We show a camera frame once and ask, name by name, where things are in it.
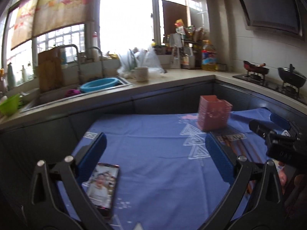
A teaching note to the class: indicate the green plastic bowl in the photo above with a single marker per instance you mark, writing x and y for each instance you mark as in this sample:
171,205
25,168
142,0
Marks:
10,106

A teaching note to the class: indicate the pink utensil holder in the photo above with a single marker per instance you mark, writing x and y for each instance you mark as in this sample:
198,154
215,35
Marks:
213,113

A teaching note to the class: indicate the chopsticks package box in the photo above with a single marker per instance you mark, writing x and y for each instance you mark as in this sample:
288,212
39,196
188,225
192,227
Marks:
242,143

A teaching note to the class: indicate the steel sink faucet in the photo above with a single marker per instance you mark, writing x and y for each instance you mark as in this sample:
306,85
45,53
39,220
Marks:
71,54

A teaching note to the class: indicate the purple cloth in sink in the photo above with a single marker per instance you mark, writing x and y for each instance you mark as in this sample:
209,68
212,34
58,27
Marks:
72,92

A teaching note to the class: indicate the wooden cutting board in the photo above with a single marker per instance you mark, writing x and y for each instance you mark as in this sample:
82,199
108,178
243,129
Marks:
49,70

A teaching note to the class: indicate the black range hood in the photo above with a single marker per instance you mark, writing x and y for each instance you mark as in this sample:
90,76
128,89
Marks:
282,17

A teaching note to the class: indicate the black wok with lid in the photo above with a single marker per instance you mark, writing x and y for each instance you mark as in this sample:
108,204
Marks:
290,76

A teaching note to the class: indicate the white printed mug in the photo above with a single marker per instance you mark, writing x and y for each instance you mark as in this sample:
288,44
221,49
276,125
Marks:
140,74

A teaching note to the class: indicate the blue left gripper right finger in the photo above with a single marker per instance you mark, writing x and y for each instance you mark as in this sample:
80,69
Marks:
223,158

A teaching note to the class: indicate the blue plastic basin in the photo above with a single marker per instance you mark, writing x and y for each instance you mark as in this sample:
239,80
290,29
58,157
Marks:
99,84

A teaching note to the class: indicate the blue printed tablecloth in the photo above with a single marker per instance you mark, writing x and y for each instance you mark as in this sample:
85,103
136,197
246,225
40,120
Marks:
167,178

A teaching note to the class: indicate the stainless steel sink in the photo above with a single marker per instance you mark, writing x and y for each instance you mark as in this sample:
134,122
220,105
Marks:
57,95

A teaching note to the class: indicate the cooking oil bottle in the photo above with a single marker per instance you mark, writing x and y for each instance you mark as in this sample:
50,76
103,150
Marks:
209,58

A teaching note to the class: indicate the clear plastic bag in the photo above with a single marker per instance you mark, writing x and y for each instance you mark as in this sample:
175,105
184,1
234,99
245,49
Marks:
130,60

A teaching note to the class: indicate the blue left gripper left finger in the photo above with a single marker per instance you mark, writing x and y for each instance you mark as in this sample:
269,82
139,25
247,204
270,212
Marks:
88,157

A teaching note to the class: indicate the red-black frying pan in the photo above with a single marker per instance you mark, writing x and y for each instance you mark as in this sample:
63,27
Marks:
258,69

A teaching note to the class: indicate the patterned roller blind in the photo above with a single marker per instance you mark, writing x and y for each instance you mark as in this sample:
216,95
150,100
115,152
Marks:
38,17

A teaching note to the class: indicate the smartphone with lit screen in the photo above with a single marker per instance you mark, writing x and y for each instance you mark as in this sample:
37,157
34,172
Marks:
101,187

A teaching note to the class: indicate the black gas stove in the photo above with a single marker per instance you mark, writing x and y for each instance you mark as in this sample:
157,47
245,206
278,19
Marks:
285,89

